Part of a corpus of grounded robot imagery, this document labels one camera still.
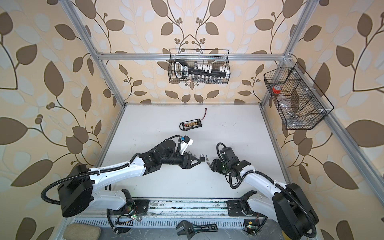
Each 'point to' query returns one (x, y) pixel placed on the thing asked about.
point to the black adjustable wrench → (190, 230)
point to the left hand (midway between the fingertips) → (199, 160)
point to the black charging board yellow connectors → (190, 124)
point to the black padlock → (202, 159)
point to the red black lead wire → (205, 113)
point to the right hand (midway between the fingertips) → (214, 169)
